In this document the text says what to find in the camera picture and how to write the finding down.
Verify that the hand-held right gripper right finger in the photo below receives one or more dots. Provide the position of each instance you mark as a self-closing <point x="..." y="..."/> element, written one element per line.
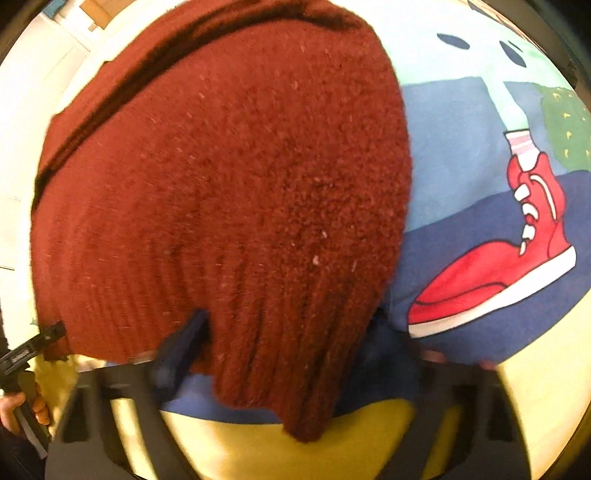
<point x="475" y="415"/>

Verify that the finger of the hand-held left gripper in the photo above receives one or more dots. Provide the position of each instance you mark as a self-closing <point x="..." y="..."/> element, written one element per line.
<point x="51" y="334"/>

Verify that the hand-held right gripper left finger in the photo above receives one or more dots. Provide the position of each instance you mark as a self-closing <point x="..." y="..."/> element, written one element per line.
<point x="182" y="350"/>

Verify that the dark red knitted sweater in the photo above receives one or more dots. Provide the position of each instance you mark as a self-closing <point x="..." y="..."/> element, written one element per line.
<point x="231" y="184"/>

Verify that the person's left hand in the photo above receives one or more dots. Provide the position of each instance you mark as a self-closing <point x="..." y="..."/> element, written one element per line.
<point x="41" y="410"/>

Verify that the white wardrobe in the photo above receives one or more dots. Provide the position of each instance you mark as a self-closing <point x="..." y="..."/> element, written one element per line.
<point x="23" y="138"/>

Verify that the yellow dinosaur printed blanket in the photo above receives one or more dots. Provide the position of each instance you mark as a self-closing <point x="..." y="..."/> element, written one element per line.
<point x="461" y="115"/>

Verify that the wooden bed headboard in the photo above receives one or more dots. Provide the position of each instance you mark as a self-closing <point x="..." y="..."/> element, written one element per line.
<point x="99" y="11"/>

